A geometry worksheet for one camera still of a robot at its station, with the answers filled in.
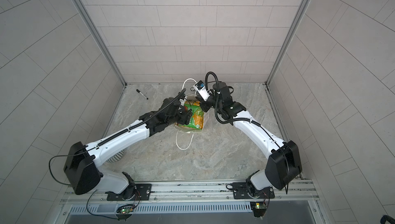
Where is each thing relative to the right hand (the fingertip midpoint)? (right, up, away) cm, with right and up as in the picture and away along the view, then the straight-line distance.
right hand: (196, 96), depth 76 cm
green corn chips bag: (+1, -12, +1) cm, 12 cm away
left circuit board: (-29, -48, -12) cm, 58 cm away
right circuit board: (+29, -50, -7) cm, 58 cm away
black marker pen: (-44, +3, +34) cm, 56 cm away
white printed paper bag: (-6, -17, +3) cm, 18 cm away
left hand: (-3, -7, +3) cm, 9 cm away
